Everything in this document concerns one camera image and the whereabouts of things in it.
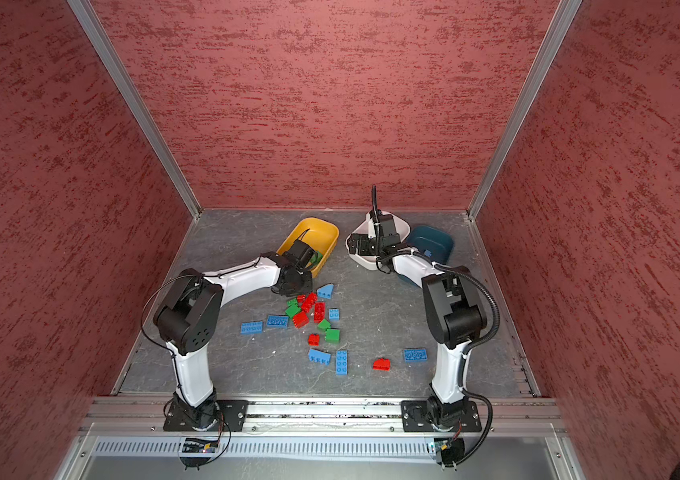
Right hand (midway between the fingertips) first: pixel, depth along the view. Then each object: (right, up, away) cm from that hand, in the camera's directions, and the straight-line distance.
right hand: (356, 245), depth 98 cm
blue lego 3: (-11, -31, -16) cm, 37 cm away
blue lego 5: (+17, -31, -15) cm, 38 cm away
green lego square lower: (-8, -26, -13) cm, 30 cm away
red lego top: (-18, -17, -4) cm, 25 cm away
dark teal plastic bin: (+31, 0, +13) cm, 34 cm away
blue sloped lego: (-10, -15, -3) cm, 18 cm away
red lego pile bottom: (-17, -22, -11) cm, 30 cm away
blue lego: (-32, -24, -11) cm, 42 cm away
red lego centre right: (-12, -21, -6) cm, 25 cm away
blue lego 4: (-4, -32, -17) cm, 37 cm away
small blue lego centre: (-7, -21, -7) cm, 23 cm away
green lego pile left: (-20, -19, -6) cm, 29 cm away
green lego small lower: (-10, -23, -11) cm, 28 cm away
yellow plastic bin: (-13, +3, +11) cm, 17 cm away
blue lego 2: (-25, -24, -7) cm, 35 cm away
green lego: (-12, -3, -16) cm, 20 cm away
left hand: (-17, -16, -3) cm, 23 cm away
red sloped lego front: (+7, -33, -16) cm, 37 cm away
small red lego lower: (-13, -28, -12) cm, 33 cm away
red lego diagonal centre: (-15, -18, -4) cm, 24 cm away
